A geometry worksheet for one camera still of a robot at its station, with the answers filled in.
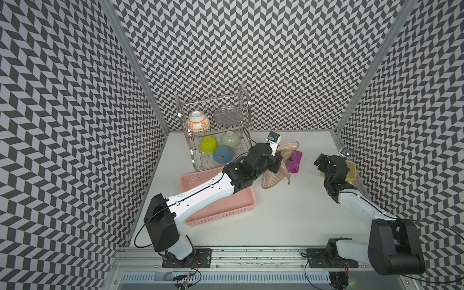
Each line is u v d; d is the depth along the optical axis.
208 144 1.01
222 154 1.03
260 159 0.52
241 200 0.89
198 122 0.80
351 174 0.92
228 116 0.82
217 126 0.85
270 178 0.78
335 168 0.64
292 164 0.98
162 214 0.41
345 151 0.72
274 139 0.60
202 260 0.73
